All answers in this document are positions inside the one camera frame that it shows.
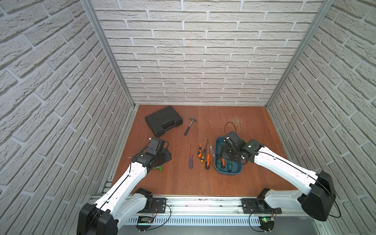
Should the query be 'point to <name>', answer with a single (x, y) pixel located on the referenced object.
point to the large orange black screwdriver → (207, 164)
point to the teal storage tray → (225, 166)
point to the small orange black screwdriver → (223, 160)
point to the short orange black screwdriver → (199, 152)
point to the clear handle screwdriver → (211, 148)
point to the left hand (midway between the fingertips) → (170, 153)
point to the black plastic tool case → (160, 121)
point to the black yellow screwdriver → (203, 152)
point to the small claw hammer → (187, 130)
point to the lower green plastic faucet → (160, 168)
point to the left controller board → (144, 219)
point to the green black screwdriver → (229, 165)
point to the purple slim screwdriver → (191, 159)
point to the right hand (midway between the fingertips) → (224, 154)
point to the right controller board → (267, 223)
